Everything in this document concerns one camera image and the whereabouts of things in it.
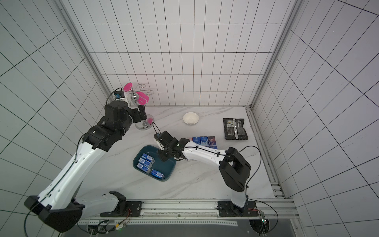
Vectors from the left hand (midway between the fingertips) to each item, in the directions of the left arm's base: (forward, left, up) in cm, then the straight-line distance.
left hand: (134, 111), depth 70 cm
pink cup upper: (+27, +14, -7) cm, 32 cm away
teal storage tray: (-15, -14, -33) cm, 39 cm away
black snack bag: (+13, -59, -33) cm, 69 cm away
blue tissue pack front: (-20, -9, -29) cm, 37 cm away
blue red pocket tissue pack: (+2, -41, -32) cm, 52 cm away
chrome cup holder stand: (+19, +7, -36) cm, 41 cm away
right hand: (-12, -8, -25) cm, 29 cm away
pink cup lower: (+17, +2, -7) cm, 18 cm away
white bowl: (+22, -27, -32) cm, 47 cm away
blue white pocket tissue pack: (+3, -36, -31) cm, 48 cm away
